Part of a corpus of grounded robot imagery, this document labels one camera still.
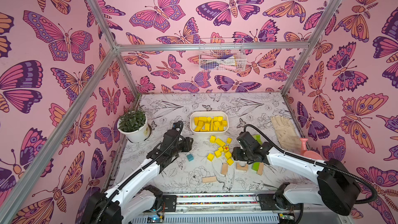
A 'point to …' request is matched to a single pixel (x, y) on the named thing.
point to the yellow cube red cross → (226, 149)
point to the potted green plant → (133, 124)
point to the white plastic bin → (209, 122)
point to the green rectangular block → (256, 166)
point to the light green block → (257, 138)
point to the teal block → (190, 157)
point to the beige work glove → (288, 137)
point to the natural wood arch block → (239, 167)
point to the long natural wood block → (209, 179)
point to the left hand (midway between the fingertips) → (191, 138)
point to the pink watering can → (309, 153)
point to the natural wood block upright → (224, 169)
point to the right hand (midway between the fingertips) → (235, 153)
